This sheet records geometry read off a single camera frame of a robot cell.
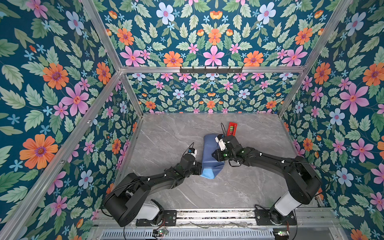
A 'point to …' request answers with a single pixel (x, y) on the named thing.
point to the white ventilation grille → (190, 234)
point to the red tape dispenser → (232, 129)
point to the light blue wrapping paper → (211, 166)
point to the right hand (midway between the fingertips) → (213, 153)
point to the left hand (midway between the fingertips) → (204, 162)
